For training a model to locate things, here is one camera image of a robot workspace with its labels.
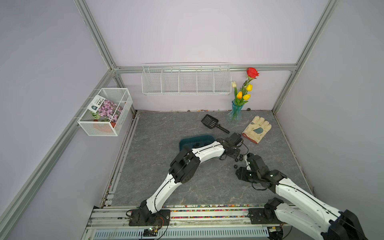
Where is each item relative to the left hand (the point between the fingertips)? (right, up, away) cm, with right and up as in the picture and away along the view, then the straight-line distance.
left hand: (236, 153), depth 94 cm
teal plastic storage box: (-27, +6, +7) cm, 29 cm away
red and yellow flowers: (+2, +35, -5) cm, 35 cm away
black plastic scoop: (-13, +20, +20) cm, 31 cm away
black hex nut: (+3, -2, 0) cm, 4 cm away
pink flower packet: (-71, +26, -21) cm, 78 cm away
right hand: (-2, -9, -10) cm, 14 cm away
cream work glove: (+19, +14, +14) cm, 28 cm away
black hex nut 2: (-1, -8, -3) cm, 8 cm away
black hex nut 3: (-27, +4, +5) cm, 27 cm away
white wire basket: (-77, +18, -21) cm, 82 cm away
